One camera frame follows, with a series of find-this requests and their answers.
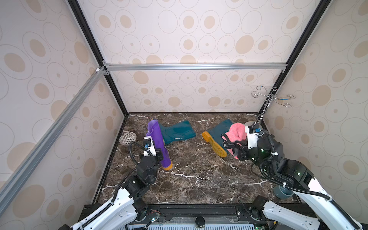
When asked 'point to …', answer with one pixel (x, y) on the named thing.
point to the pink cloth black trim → (237, 132)
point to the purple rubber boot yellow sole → (154, 130)
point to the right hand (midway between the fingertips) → (241, 141)
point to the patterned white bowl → (127, 137)
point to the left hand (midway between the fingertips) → (157, 140)
